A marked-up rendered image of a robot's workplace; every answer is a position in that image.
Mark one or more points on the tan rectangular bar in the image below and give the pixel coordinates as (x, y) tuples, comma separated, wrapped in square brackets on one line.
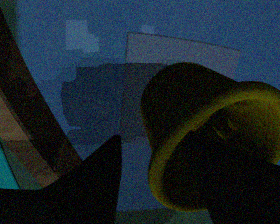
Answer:
[(27, 125)]

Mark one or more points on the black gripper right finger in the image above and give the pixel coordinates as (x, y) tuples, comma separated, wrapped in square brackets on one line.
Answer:
[(236, 188)]

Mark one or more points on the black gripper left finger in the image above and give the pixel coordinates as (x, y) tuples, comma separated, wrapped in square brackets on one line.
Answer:
[(85, 195)]

